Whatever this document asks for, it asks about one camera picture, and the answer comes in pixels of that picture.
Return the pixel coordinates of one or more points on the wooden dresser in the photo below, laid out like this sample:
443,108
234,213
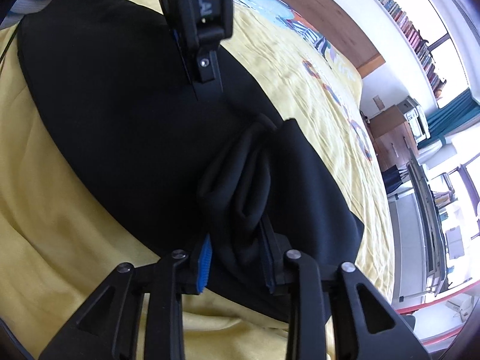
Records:
393,135

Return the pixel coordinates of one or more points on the row of books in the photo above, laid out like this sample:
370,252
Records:
405,18

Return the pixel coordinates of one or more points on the wooden headboard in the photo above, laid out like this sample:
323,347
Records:
337,18

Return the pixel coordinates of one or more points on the teal curtain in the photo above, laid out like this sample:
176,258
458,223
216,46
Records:
450,112

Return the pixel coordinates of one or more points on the glass top desk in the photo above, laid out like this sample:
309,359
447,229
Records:
427,213

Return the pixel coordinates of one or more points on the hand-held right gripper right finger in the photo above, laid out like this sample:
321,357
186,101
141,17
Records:
268,266

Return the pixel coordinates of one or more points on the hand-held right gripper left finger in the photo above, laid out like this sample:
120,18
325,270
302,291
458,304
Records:
203,266

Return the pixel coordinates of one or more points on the yellow printed blanket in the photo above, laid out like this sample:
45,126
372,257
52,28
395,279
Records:
56,232

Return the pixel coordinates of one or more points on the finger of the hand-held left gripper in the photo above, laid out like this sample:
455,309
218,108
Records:
208,71
183,58

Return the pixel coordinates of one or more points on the black pants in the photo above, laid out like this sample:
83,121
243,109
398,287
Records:
112,120

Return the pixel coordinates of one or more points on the black bag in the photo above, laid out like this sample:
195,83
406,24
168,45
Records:
393,180

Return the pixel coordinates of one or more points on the beige wall socket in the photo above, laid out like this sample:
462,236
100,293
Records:
379,103

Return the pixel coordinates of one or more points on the red metal frame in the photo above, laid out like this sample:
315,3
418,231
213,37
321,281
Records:
431,303

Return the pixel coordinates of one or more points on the white printer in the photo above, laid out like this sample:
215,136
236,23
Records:
414,118

